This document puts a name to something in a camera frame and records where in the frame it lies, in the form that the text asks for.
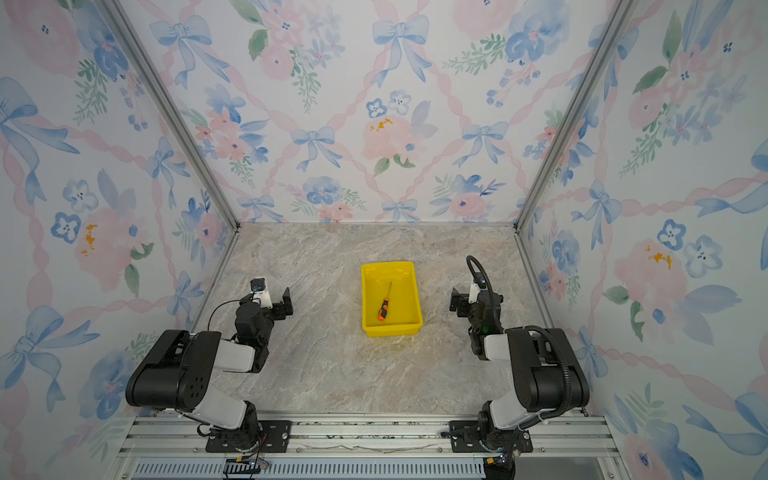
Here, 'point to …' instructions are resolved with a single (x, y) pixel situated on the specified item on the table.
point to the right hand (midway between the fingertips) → (470, 287)
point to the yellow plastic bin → (397, 282)
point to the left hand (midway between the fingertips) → (273, 287)
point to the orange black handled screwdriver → (383, 310)
